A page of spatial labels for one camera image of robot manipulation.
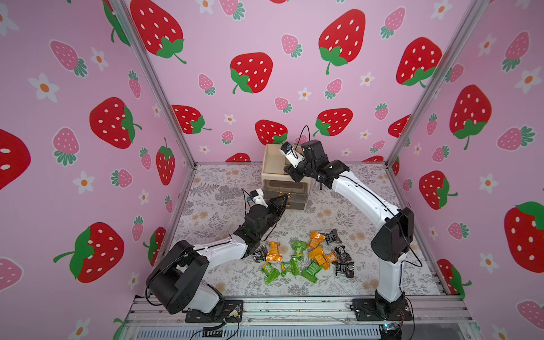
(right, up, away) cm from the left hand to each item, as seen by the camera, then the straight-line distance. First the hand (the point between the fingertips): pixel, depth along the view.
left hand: (291, 196), depth 80 cm
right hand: (+3, +14, +6) cm, 15 cm away
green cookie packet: (+4, -22, +8) cm, 24 cm away
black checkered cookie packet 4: (+23, -29, +3) cm, 37 cm away
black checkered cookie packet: (-13, -25, +6) cm, 29 cm away
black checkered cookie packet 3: (+21, -25, +6) cm, 34 cm away
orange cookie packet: (-7, -25, +6) cm, 27 cm away
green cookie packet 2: (-8, -31, +2) cm, 32 cm away
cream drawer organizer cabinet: (-6, +5, +5) cm, 9 cm away
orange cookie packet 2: (+12, -19, +11) cm, 25 cm away
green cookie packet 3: (0, -29, +3) cm, 29 cm away
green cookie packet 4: (+7, -30, +2) cm, 31 cm away
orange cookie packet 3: (+12, -25, +6) cm, 28 cm away
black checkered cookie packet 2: (+19, -18, +11) cm, 29 cm away
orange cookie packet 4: (+16, -26, +5) cm, 31 cm away
